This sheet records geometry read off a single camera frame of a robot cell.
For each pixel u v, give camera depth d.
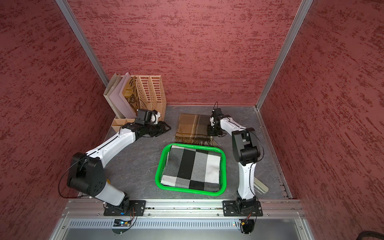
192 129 1.03
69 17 0.74
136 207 0.74
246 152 0.57
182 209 0.76
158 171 0.77
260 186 0.78
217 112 0.84
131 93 1.02
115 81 0.94
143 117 0.68
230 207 0.74
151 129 0.73
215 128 0.87
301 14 0.73
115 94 0.88
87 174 0.44
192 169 0.81
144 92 1.13
